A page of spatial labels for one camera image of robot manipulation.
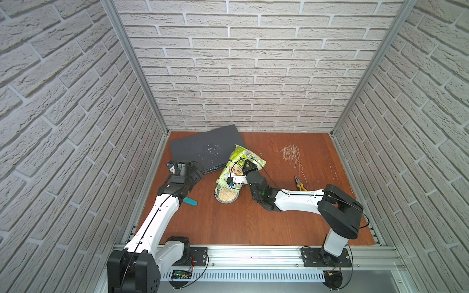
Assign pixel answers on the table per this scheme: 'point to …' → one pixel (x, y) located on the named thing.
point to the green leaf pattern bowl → (226, 195)
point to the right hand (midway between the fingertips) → (246, 161)
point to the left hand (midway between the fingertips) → (192, 170)
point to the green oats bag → (231, 174)
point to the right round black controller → (333, 279)
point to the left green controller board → (181, 274)
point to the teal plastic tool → (190, 201)
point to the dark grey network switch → (210, 149)
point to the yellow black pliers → (300, 185)
